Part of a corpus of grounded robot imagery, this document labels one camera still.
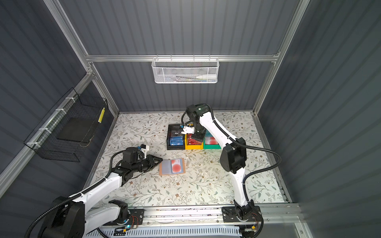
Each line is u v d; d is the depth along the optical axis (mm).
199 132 757
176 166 907
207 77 863
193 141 889
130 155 661
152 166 746
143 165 725
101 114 832
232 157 533
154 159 773
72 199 434
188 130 794
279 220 737
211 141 1009
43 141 616
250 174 563
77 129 769
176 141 1009
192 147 965
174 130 1057
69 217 406
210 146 980
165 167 889
